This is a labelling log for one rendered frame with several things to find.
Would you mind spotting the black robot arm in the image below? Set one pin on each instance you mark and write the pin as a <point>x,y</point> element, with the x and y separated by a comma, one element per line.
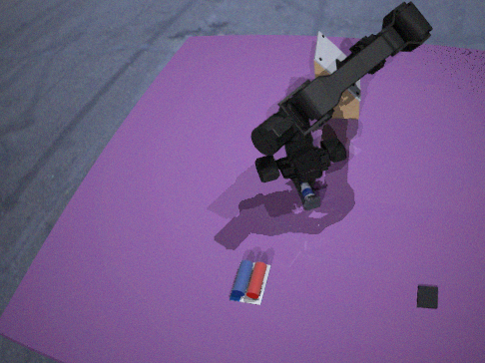
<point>403,29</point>

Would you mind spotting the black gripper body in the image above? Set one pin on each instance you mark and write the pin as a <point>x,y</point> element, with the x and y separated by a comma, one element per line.
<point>268,168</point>

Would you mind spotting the blue and silver battery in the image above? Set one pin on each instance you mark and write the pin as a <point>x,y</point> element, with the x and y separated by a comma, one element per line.
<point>306,190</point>

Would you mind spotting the dark grey flat square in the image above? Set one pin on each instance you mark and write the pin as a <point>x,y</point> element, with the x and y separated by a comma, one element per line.
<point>427,296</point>

